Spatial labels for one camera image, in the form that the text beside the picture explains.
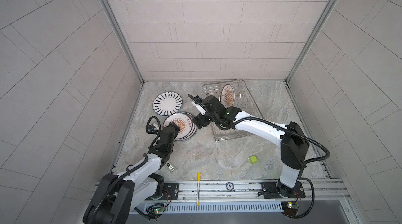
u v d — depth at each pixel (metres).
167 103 1.02
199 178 0.75
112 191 0.39
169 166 0.75
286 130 0.47
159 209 0.65
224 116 0.60
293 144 0.45
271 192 0.71
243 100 0.95
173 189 0.72
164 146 0.64
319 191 0.73
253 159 0.79
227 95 0.97
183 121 0.92
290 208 0.68
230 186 0.73
